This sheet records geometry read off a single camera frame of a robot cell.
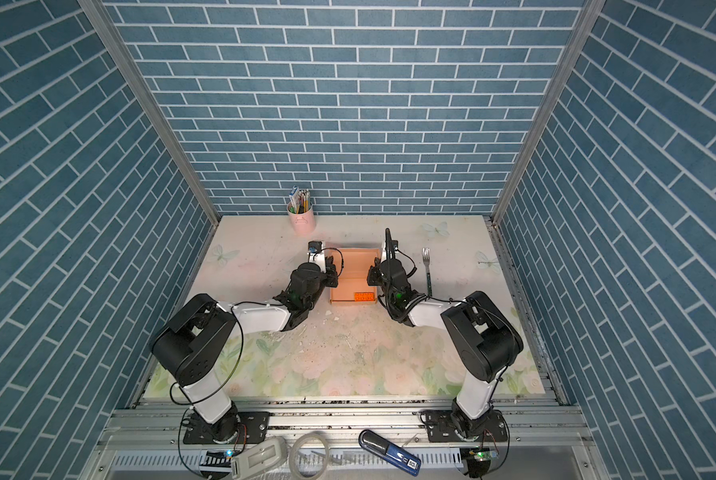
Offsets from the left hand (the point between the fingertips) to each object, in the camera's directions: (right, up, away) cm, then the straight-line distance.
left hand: (333, 257), depth 92 cm
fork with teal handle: (+32, -1, +17) cm, 36 cm away
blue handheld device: (+16, -43, -25) cm, 52 cm away
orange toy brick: (+9, -13, +5) cm, 17 cm away
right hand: (+13, 0, +2) cm, 13 cm away
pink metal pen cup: (-14, +12, +20) cm, 27 cm away
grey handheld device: (-14, -45, -24) cm, 53 cm away
